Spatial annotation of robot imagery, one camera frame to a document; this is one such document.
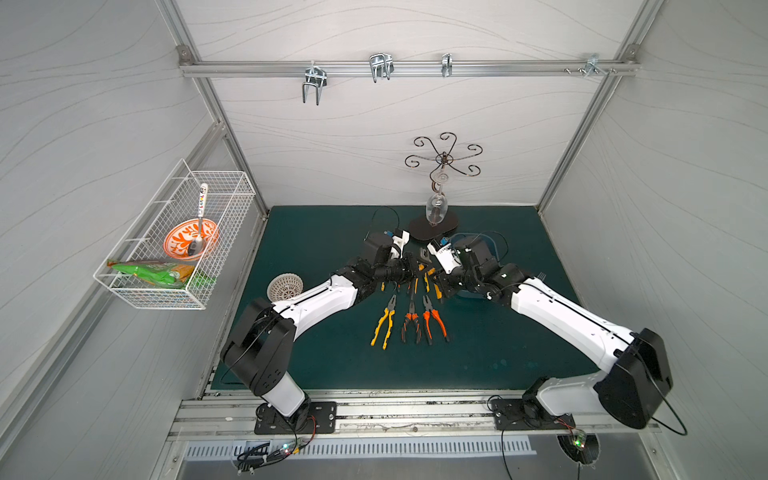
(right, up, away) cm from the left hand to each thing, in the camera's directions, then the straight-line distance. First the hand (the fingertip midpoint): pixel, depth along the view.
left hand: (434, 267), depth 78 cm
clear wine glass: (+3, +17, +17) cm, 24 cm away
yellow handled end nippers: (0, -1, 0) cm, 1 cm away
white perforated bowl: (-46, -8, +17) cm, 50 cm away
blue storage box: (+5, +8, -13) cm, 16 cm away
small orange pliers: (0, -16, +12) cm, 20 cm away
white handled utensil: (-55, +7, -12) cm, 56 cm away
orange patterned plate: (-60, +8, -11) cm, 62 cm away
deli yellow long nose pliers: (-12, -15, +12) cm, 23 cm away
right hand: (0, -2, +2) cm, 3 cm away
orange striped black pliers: (-5, -16, +12) cm, 21 cm away
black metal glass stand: (+2, +12, +34) cm, 36 cm away
